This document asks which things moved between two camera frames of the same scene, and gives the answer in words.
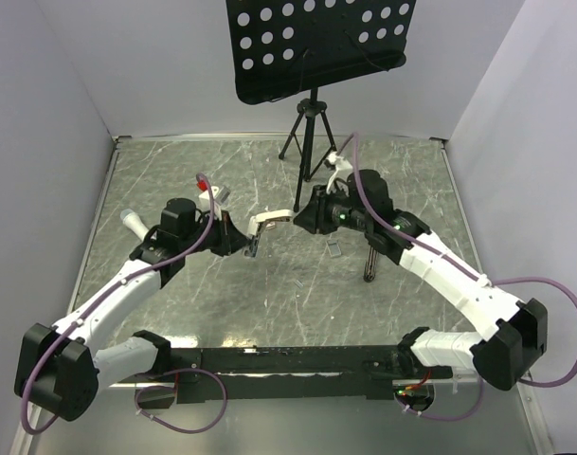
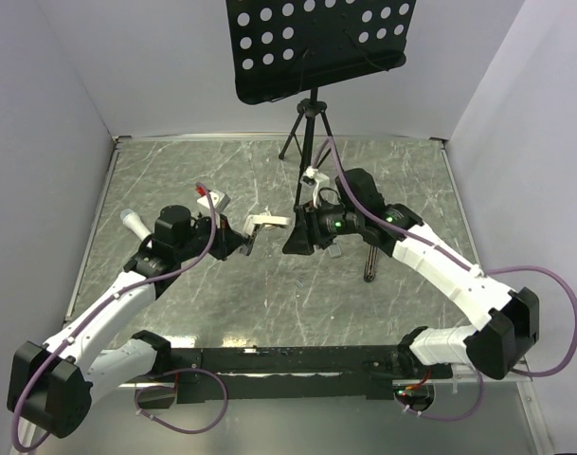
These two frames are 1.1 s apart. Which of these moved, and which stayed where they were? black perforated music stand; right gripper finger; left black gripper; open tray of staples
Moved: right gripper finger
Stayed: open tray of staples; black perforated music stand; left black gripper
